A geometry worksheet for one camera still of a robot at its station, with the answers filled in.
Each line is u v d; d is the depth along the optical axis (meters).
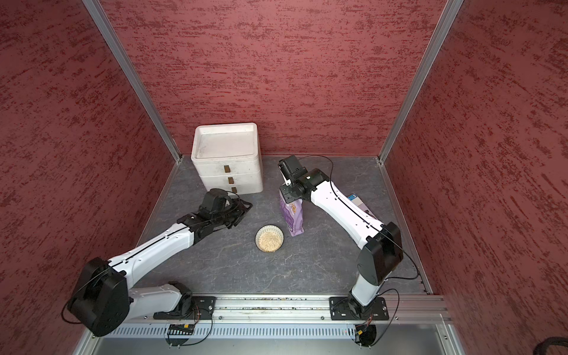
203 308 0.74
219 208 0.66
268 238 0.85
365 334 0.70
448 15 0.72
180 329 0.73
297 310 0.76
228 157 0.88
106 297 0.40
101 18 0.72
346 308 0.74
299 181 0.55
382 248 0.43
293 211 0.83
